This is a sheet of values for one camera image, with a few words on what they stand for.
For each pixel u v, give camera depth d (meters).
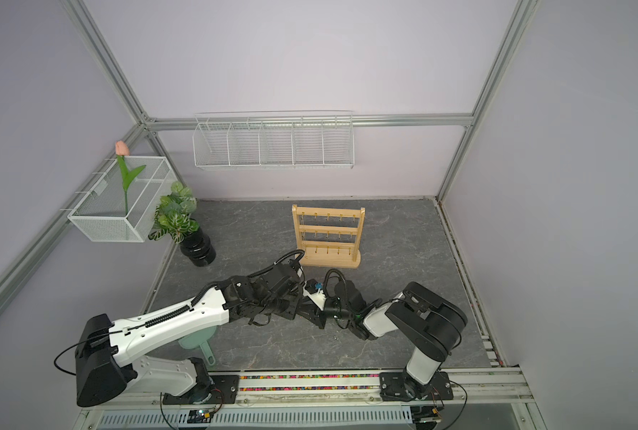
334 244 0.95
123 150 0.79
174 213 0.79
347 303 0.73
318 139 1.04
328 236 1.11
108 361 0.39
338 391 0.75
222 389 0.74
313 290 0.72
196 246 0.94
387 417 0.71
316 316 0.73
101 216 0.63
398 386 0.74
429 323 0.47
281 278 0.57
